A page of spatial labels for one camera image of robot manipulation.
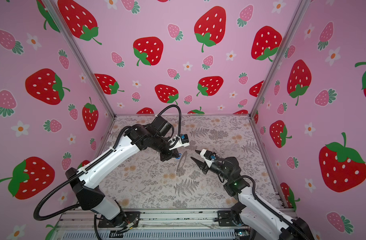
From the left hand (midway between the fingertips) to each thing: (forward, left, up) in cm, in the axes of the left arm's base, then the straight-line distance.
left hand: (179, 153), depth 71 cm
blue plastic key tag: (-1, -1, +1) cm, 2 cm away
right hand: (0, -7, -1) cm, 7 cm away
